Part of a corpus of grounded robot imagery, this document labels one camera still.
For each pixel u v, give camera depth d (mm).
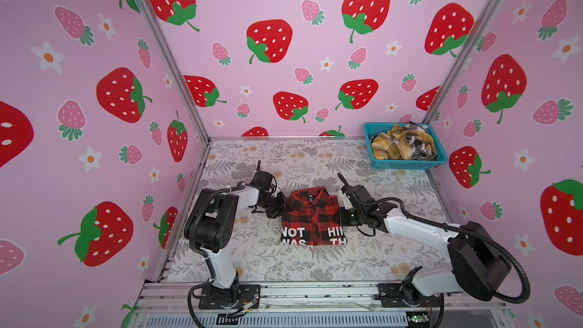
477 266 431
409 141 1072
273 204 858
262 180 806
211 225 495
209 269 554
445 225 477
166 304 731
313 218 883
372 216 653
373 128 1148
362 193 687
